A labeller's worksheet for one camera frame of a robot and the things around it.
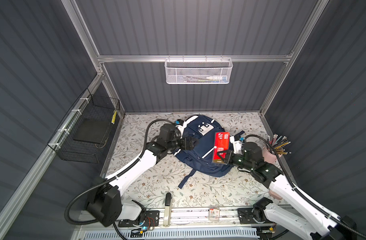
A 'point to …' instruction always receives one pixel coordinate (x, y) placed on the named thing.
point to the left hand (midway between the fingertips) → (193, 139)
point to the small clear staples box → (214, 213)
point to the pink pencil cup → (268, 157)
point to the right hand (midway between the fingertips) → (218, 155)
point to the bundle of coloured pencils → (278, 145)
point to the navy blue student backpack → (199, 158)
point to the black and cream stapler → (167, 216)
